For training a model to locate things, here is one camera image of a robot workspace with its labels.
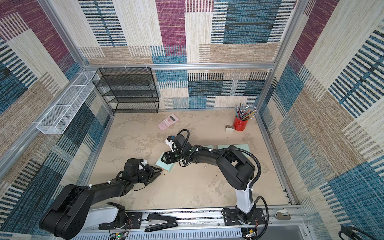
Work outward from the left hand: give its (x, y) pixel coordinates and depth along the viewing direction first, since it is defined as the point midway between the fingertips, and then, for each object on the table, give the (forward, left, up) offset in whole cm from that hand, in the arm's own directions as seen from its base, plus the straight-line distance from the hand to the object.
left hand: (163, 170), depth 87 cm
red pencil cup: (+29, -49, +5) cm, 57 cm away
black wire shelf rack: (+53, +28, +17) cm, 62 cm away
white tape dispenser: (+30, -43, 0) cm, 53 cm away
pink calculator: (+39, -1, 0) cm, 39 cm away
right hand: (+6, -3, +2) cm, 7 cm away
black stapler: (-25, -7, -2) cm, 26 cm away
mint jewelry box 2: (-4, -24, +32) cm, 40 cm away
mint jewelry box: (+2, 0, +2) cm, 3 cm away
